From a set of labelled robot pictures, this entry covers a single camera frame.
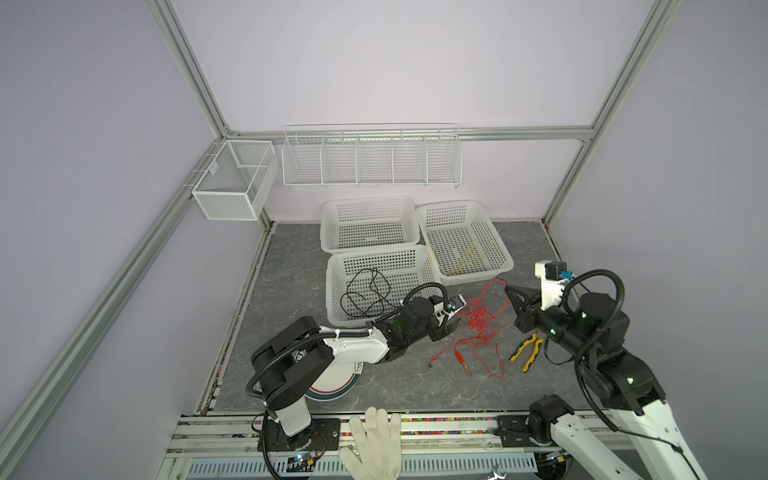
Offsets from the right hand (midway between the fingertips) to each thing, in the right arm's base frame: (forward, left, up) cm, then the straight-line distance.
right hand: (509, 289), depth 65 cm
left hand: (+5, +10, -19) cm, 21 cm away
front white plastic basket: (+27, +22, -29) cm, 45 cm away
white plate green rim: (-11, +42, -29) cm, 52 cm away
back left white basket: (+50, +43, -28) cm, 72 cm away
